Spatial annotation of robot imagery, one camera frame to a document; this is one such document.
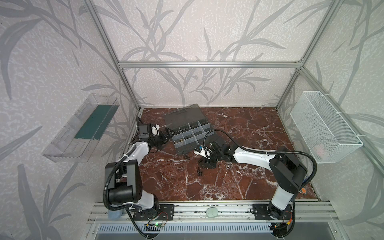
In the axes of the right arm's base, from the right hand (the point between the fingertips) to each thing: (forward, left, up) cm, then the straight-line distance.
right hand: (202, 155), depth 88 cm
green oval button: (-28, -5, -3) cm, 29 cm away
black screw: (-8, +1, -6) cm, 10 cm away
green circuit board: (-33, +21, -5) cm, 40 cm away
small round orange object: (-18, -55, -6) cm, 59 cm away
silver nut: (-5, -15, -5) cm, 17 cm away
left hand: (+12, +17, +8) cm, 22 cm away
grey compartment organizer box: (+22, +8, -2) cm, 23 cm away
